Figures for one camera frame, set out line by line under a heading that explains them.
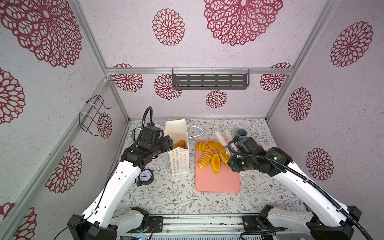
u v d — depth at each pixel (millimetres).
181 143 980
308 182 408
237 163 604
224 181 873
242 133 1060
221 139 717
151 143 539
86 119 740
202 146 997
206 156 947
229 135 735
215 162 922
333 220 371
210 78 944
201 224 759
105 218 378
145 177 876
